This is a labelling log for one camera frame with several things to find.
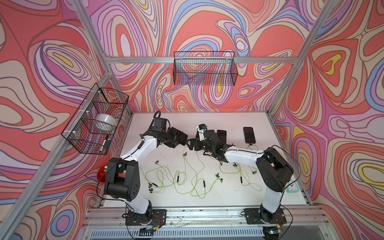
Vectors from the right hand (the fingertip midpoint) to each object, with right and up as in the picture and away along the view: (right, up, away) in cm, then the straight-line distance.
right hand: (190, 144), depth 89 cm
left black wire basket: (-47, +10, -17) cm, 51 cm away
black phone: (+22, +5, +17) cm, 28 cm away
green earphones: (-18, -19, -2) cm, 27 cm away
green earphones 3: (+16, -19, -3) cm, 25 cm away
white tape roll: (-42, +13, -16) cm, 47 cm away
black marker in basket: (-42, +3, -17) cm, 46 cm away
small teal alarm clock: (+56, -23, -8) cm, 61 cm away
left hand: (-4, +5, -1) cm, 7 cm away
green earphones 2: (-5, -19, -2) cm, 20 cm away
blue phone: (+42, +5, +17) cm, 45 cm away
